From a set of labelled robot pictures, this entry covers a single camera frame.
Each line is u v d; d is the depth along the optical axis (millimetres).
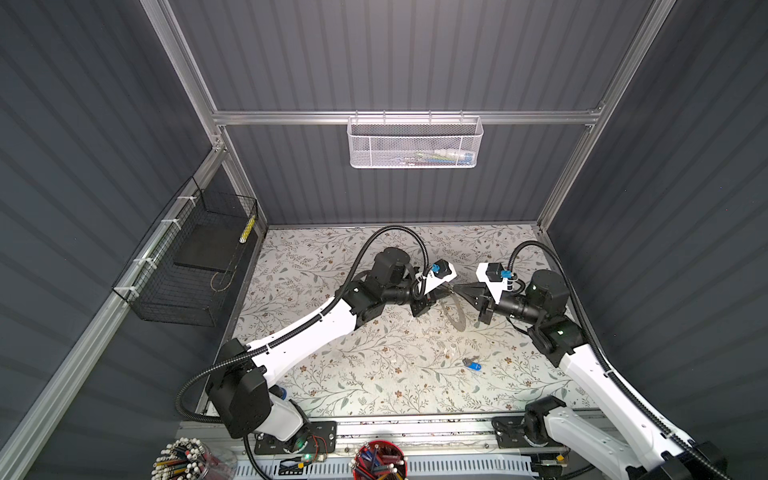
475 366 844
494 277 570
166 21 693
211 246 748
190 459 566
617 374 473
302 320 491
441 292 680
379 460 614
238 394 415
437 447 728
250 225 841
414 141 1236
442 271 588
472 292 653
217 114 883
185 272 731
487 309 609
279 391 802
